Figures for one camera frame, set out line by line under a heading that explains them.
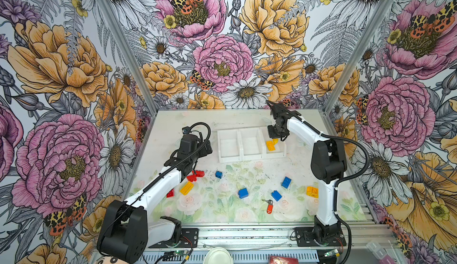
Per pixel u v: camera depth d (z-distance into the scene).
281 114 0.75
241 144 0.96
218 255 0.74
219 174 0.91
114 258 0.41
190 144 0.65
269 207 0.83
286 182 0.89
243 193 0.85
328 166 0.56
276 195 0.85
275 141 0.96
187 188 0.86
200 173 0.92
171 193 0.85
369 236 0.76
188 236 0.74
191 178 0.89
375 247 0.71
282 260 0.66
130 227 0.41
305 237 0.74
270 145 1.02
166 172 0.55
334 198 0.59
